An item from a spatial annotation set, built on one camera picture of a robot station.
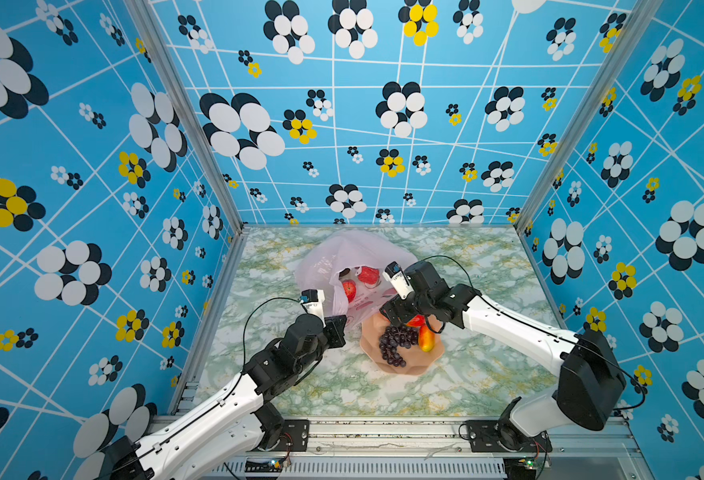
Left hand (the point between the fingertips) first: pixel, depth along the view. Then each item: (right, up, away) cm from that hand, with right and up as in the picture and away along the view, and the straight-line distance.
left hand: (351, 318), depth 75 cm
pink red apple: (-1, +5, +21) cm, 21 cm away
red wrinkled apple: (+19, -3, +11) cm, 22 cm away
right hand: (+12, +3, +9) cm, 15 cm away
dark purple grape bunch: (+12, -8, +10) cm, 17 cm away
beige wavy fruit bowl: (+18, -14, +10) cm, 25 cm away
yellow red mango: (+21, -8, +9) cm, 24 cm away
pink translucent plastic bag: (-1, +13, +7) cm, 14 cm away
